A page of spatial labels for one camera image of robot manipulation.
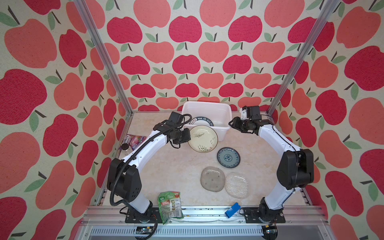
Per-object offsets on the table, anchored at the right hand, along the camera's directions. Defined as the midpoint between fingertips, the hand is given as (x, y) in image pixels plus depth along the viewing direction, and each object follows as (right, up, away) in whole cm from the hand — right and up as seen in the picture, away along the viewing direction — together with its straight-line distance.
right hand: (232, 125), depth 91 cm
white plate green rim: (-18, +4, +20) cm, 27 cm away
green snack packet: (-37, -41, -15) cm, 57 cm away
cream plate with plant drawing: (-18, -8, -6) cm, 21 cm away
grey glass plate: (-13, -31, -5) cm, 34 cm away
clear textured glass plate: (+1, -34, -7) cm, 35 cm away
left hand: (-25, -8, -9) cm, 28 cm away
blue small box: (-5, -42, -18) cm, 46 cm away
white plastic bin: (-4, +9, +17) cm, 19 cm away
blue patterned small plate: (-1, -21, +4) cm, 21 cm away
